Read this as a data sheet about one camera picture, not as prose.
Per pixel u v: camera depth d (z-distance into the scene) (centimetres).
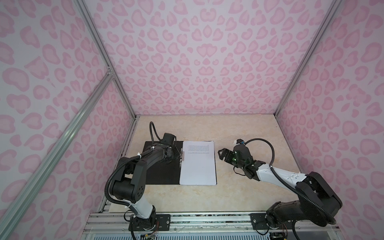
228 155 78
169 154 72
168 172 87
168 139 76
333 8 69
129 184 46
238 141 81
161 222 73
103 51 83
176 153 85
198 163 95
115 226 73
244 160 68
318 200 43
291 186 45
